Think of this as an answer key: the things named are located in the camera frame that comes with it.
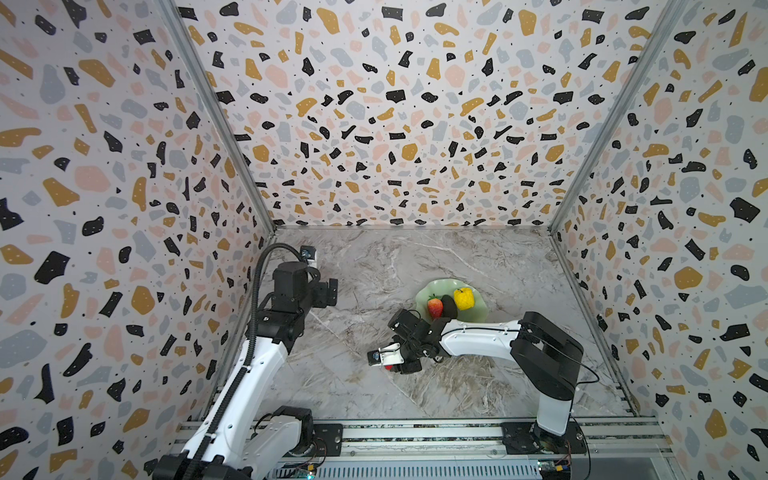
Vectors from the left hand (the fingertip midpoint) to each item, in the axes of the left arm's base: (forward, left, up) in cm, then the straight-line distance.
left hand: (313, 273), depth 77 cm
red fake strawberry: (+2, -34, -21) cm, 40 cm away
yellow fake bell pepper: (+2, -42, -17) cm, 46 cm away
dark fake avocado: (+1, -38, -22) cm, 44 cm away
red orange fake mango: (-19, -19, -16) cm, 31 cm away
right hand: (-13, -18, -22) cm, 31 cm away
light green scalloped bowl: (+8, -38, -20) cm, 44 cm away
